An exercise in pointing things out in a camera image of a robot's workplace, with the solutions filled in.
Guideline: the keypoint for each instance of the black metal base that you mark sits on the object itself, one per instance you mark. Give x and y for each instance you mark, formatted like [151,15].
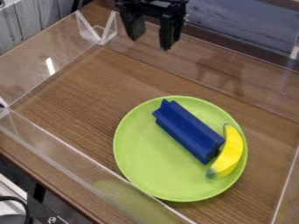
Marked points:
[42,215]

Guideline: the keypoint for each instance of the clear acrylic enclosure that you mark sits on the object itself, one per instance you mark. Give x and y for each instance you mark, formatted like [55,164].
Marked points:
[68,89]

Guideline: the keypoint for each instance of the yellow toy banana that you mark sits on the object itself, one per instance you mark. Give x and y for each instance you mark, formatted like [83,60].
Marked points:
[230,155]

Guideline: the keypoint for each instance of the green round plate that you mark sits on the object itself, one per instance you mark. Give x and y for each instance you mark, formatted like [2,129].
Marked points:
[155,163]

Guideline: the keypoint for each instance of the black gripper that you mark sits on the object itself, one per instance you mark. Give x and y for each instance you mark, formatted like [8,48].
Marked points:
[170,11]

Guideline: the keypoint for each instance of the clear acrylic corner bracket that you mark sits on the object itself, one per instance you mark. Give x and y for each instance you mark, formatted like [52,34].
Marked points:
[95,33]

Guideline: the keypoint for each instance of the blue block object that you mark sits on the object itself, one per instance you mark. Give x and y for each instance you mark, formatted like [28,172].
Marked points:
[196,137]

